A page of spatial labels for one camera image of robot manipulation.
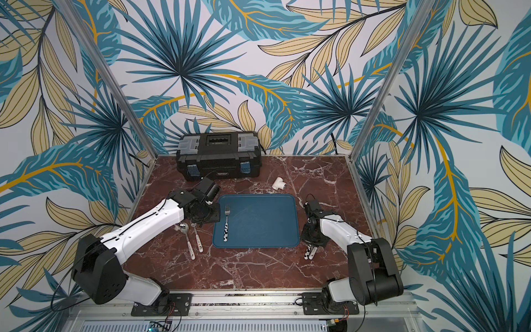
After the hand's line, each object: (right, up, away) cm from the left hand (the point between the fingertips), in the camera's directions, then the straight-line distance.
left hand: (215, 219), depth 82 cm
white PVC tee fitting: (+27, +13, +23) cm, 38 cm away
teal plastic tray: (+20, -3, +12) cm, 23 cm away
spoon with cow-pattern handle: (+37, -15, +3) cm, 40 cm away
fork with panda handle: (+39, -15, +4) cm, 42 cm away
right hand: (+39, -10, +7) cm, 41 cm away
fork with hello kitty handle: (-9, -10, +6) cm, 15 cm away
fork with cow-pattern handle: (+3, -5, +9) cm, 11 cm away
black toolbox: (-2, +27, +17) cm, 32 cm away
